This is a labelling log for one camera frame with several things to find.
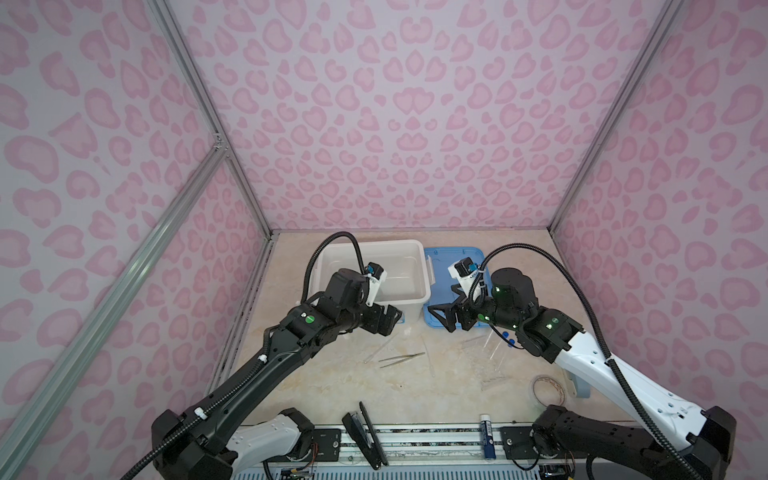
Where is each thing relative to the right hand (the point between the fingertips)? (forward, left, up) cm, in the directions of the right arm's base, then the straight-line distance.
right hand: (443, 297), depth 70 cm
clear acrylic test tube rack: (-5, -15, -27) cm, 31 cm away
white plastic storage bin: (+23, +7, -20) cm, 31 cm away
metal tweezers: (-5, +9, -27) cm, 29 cm away
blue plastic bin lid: (+6, -1, -8) cm, 10 cm away
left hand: (0, +13, -3) cm, 14 cm away
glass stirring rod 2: (-9, +1, -27) cm, 28 cm away
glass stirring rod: (-6, +20, -26) cm, 34 cm away
